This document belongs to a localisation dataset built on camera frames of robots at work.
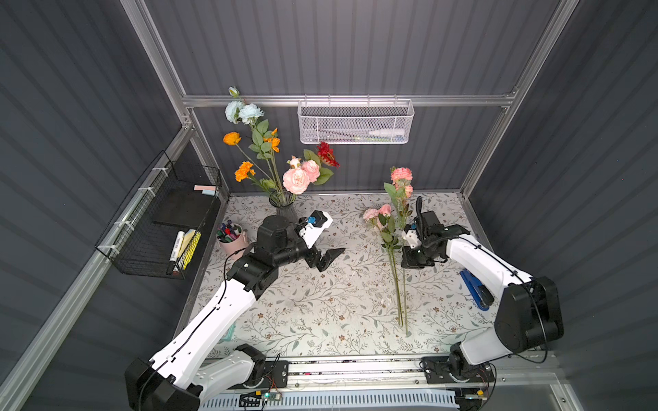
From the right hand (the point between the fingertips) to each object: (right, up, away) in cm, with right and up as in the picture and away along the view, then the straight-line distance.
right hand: (407, 263), depth 86 cm
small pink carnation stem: (-4, +13, +16) cm, 21 cm away
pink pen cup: (-62, +8, +5) cm, 63 cm away
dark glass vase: (-44, +22, +8) cm, 50 cm away
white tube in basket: (-6, +47, +7) cm, 48 cm away
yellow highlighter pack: (-65, +10, -15) cm, 68 cm away
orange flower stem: (-54, +31, -4) cm, 62 cm away
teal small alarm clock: (-58, -21, -6) cm, 62 cm away
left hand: (-26, +11, -18) cm, 33 cm away
